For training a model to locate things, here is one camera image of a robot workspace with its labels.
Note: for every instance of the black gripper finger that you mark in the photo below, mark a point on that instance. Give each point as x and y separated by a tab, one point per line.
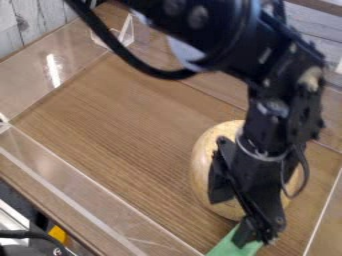
219	187
247	232

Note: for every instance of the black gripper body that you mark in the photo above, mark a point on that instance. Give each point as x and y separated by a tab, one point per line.
255	183

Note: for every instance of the clear acrylic tray wall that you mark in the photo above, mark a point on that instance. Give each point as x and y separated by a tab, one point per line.
98	142

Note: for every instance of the green block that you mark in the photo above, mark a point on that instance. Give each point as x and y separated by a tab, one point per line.
226	248

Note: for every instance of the clear acrylic corner bracket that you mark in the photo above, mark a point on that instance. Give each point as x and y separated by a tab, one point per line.
124	34

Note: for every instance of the brown wooden bowl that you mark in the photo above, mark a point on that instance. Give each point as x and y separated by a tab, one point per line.
200	164

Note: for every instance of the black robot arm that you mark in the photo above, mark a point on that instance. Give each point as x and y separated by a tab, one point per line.
241	37

